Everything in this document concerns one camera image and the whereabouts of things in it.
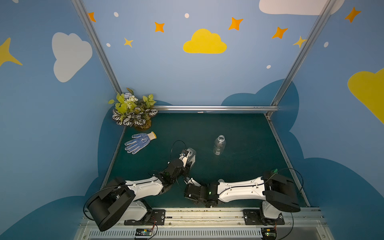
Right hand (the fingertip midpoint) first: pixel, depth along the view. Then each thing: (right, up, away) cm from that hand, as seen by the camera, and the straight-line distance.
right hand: (196, 189), depth 82 cm
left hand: (-5, +16, +6) cm, 17 cm away
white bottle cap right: (+15, +3, +4) cm, 16 cm away
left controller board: (-26, -17, -10) cm, 32 cm away
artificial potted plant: (-41, +44, +7) cm, 60 cm away
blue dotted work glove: (-39, +25, +22) cm, 52 cm away
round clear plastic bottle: (+15, +23, +11) cm, 30 cm away
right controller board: (+36, -18, -9) cm, 41 cm away
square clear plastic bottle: (-3, +17, +4) cm, 18 cm away
